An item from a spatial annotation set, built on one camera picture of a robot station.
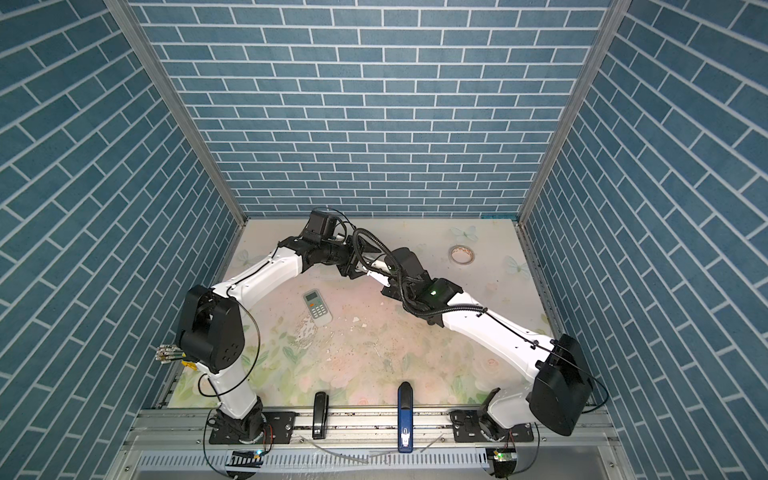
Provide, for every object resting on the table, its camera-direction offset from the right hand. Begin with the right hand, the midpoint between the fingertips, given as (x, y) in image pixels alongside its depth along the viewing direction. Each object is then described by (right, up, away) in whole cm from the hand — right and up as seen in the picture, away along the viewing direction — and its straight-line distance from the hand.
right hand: (388, 261), depth 79 cm
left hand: (-3, +1, +4) cm, 5 cm away
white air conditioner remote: (-23, -15, +14) cm, 31 cm away
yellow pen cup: (-51, -21, -10) cm, 56 cm away
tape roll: (+27, +1, +30) cm, 40 cm away
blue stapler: (+5, -38, -5) cm, 39 cm away
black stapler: (-16, -38, -7) cm, 42 cm away
